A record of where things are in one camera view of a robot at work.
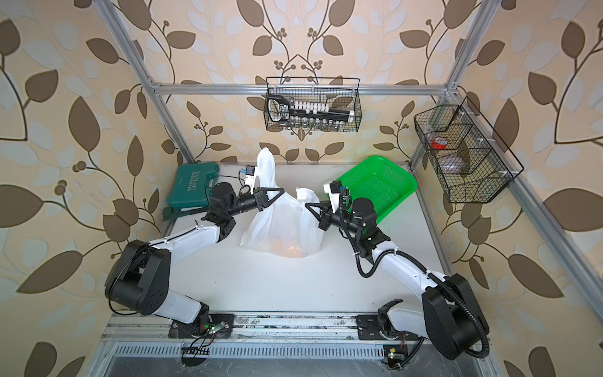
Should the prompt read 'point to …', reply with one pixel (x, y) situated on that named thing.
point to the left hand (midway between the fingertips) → (279, 189)
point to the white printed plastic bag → (286, 226)
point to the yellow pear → (294, 252)
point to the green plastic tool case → (192, 184)
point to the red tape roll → (440, 143)
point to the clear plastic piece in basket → (453, 164)
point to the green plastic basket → (375, 178)
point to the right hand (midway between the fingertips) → (306, 204)
